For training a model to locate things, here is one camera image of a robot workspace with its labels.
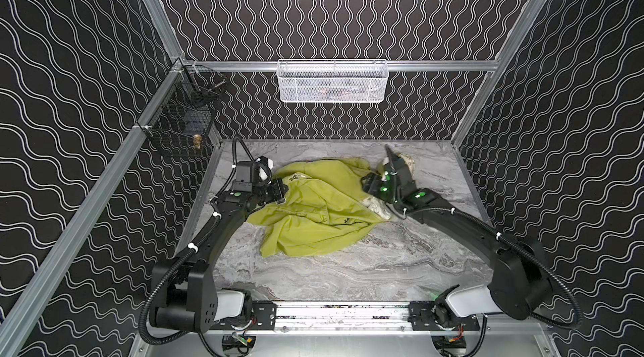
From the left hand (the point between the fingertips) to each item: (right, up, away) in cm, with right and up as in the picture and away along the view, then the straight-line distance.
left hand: (295, 187), depth 84 cm
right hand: (+24, +1, +2) cm, 24 cm away
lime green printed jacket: (+9, -10, +9) cm, 16 cm away
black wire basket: (-45, +29, +17) cm, 56 cm away
